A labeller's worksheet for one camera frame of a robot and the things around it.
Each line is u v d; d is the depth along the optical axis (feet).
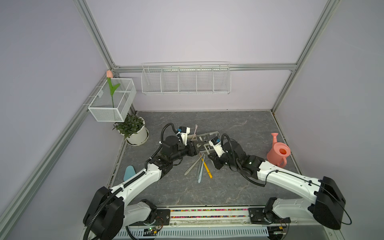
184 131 2.31
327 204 1.28
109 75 2.78
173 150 2.05
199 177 2.84
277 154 2.77
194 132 3.00
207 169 2.92
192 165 2.99
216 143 2.21
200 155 3.08
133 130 2.92
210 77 3.42
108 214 1.30
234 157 1.92
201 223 2.41
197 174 2.86
